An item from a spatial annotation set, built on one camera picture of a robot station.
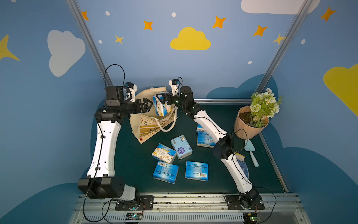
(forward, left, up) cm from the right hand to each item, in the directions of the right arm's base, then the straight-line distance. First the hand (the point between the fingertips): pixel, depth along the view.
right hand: (163, 92), depth 84 cm
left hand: (-15, +6, +5) cm, 16 cm away
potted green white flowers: (-5, -57, -16) cm, 60 cm away
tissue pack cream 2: (-8, 0, -8) cm, 11 cm away
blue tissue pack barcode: (-17, -28, -26) cm, 42 cm away
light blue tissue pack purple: (-23, -13, -28) cm, 38 cm away
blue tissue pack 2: (-38, -23, -26) cm, 51 cm away
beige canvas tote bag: (-14, +12, -16) cm, 24 cm away
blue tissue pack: (-40, -5, -26) cm, 48 cm away
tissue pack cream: (-28, -2, -26) cm, 38 cm away
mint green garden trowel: (-16, -60, -33) cm, 70 cm away
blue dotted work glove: (-26, -52, -33) cm, 67 cm away
